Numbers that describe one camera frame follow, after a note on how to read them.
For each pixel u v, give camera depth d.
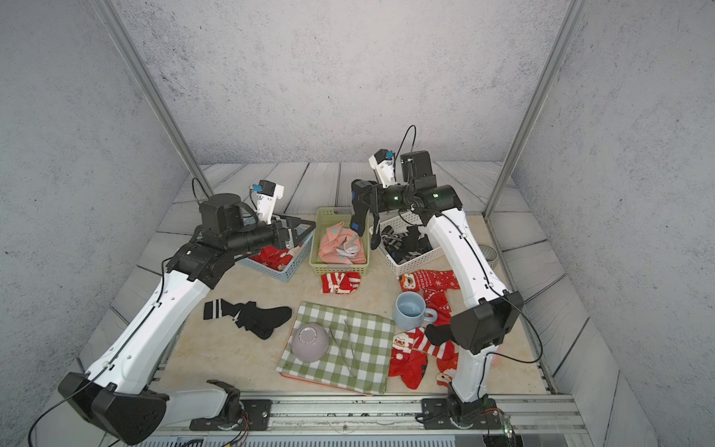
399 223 1.12
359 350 0.83
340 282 0.97
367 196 0.72
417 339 0.85
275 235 0.59
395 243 1.05
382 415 0.74
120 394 0.38
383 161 0.65
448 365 0.79
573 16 0.71
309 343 0.79
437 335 0.86
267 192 0.58
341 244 1.03
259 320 0.90
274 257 0.99
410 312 0.90
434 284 0.97
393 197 0.64
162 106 0.87
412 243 1.01
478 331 0.46
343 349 0.84
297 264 0.99
